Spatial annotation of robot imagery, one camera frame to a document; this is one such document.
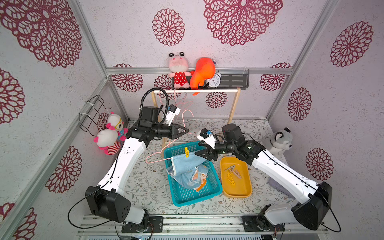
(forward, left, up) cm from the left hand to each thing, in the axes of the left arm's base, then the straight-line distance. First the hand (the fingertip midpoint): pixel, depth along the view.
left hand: (187, 132), depth 70 cm
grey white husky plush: (+5, -52, -15) cm, 54 cm away
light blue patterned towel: (-14, +1, -26) cm, 29 cm away
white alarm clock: (+36, -16, +3) cm, 40 cm away
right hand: (-5, -5, -4) cm, 8 cm away
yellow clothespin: (-12, -26, -32) cm, 42 cm away
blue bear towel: (-11, +2, -14) cm, 17 cm away
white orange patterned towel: (-10, -9, -30) cm, 33 cm away
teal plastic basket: (-20, +3, -33) cm, 38 cm away
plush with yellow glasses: (+20, +46, -15) cm, 52 cm away
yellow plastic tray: (-9, -28, -32) cm, 43 cm away
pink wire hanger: (+16, +14, -34) cm, 40 cm away
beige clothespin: (-7, -29, -31) cm, 43 cm away
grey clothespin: (-3, -27, -31) cm, 41 cm away
